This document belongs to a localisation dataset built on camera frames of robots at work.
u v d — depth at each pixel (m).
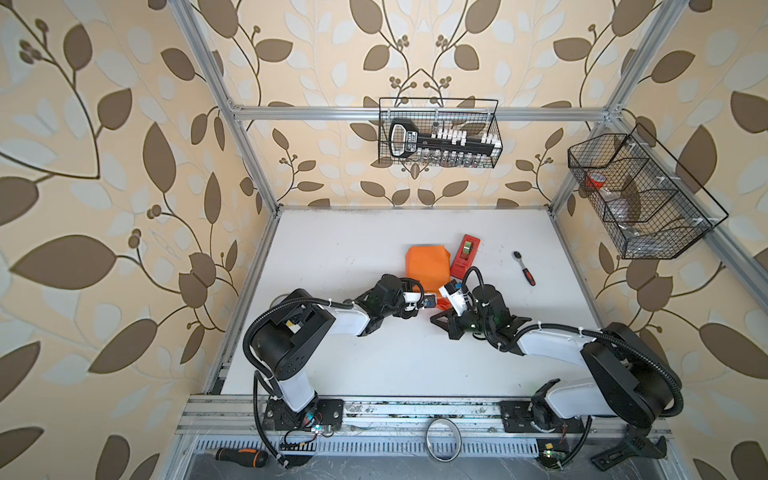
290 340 0.47
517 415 0.73
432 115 0.91
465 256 1.01
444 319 0.80
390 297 0.73
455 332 0.76
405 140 0.85
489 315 0.69
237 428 0.74
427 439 0.68
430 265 0.99
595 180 0.88
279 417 0.73
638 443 0.69
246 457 0.67
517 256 1.05
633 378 0.43
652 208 0.72
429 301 0.77
